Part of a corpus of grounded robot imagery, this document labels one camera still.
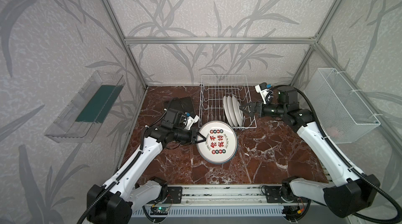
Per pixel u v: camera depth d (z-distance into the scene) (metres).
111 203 0.37
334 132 0.72
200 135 0.71
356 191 0.37
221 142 0.72
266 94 0.64
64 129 0.59
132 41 0.94
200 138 0.71
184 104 1.05
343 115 0.61
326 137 0.46
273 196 0.73
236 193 0.76
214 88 1.16
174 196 0.73
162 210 0.71
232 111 0.87
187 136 0.65
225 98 0.91
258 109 0.62
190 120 0.71
